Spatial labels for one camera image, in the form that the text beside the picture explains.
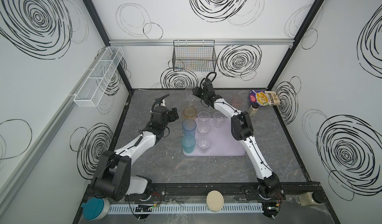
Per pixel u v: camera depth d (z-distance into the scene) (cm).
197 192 75
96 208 64
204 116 99
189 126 85
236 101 109
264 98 112
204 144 89
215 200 66
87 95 71
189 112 94
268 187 64
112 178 41
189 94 112
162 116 67
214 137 95
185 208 64
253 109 99
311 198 65
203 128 93
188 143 89
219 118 101
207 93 89
